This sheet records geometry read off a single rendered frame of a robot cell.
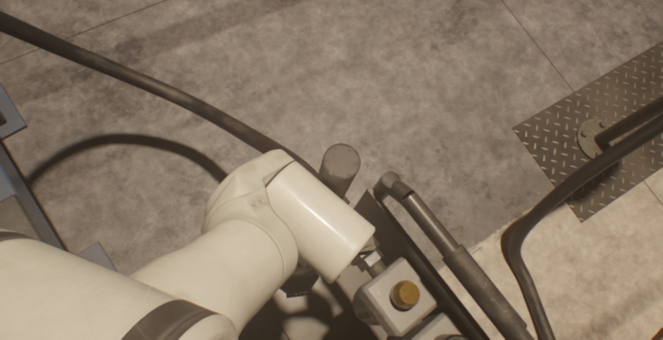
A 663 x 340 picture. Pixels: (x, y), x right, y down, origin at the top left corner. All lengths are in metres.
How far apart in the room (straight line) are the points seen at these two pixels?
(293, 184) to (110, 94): 0.97
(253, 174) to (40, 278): 0.21
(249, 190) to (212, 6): 1.09
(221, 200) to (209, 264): 0.09
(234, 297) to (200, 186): 0.92
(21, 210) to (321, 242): 0.69
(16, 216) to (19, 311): 0.80
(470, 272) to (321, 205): 0.26
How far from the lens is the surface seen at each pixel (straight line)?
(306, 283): 0.62
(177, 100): 1.02
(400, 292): 0.68
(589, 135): 1.51
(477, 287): 0.63
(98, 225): 1.24
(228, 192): 0.38
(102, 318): 0.21
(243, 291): 0.31
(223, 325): 0.21
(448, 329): 0.73
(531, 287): 1.28
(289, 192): 0.42
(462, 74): 1.43
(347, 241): 0.42
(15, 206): 1.02
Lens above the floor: 1.15
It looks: 69 degrees down
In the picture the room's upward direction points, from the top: 19 degrees clockwise
